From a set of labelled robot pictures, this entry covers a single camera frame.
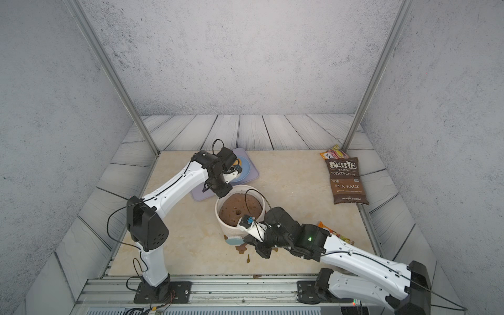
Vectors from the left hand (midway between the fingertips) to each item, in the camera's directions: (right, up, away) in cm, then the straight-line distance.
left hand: (225, 192), depth 84 cm
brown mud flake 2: (0, -20, +1) cm, 20 cm away
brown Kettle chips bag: (+60, +2, +19) cm, 63 cm away
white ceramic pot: (+4, -13, -10) cm, 17 cm away
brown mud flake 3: (+10, -27, -3) cm, 29 cm away
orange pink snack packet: (+59, +18, +32) cm, 70 cm away
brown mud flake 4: (+13, -33, -5) cm, 36 cm away
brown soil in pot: (+5, -6, +1) cm, 8 cm away
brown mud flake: (+7, -24, 0) cm, 25 cm away
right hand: (+10, -14, -17) cm, 25 cm away
